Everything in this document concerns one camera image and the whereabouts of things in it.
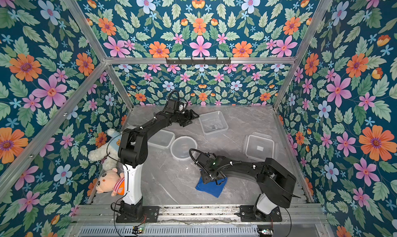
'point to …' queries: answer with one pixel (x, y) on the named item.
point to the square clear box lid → (259, 146)
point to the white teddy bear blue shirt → (108, 156)
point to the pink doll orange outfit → (109, 181)
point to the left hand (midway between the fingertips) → (197, 116)
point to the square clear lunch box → (213, 122)
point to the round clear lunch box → (180, 146)
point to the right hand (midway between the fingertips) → (210, 175)
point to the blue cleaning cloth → (211, 187)
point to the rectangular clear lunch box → (162, 139)
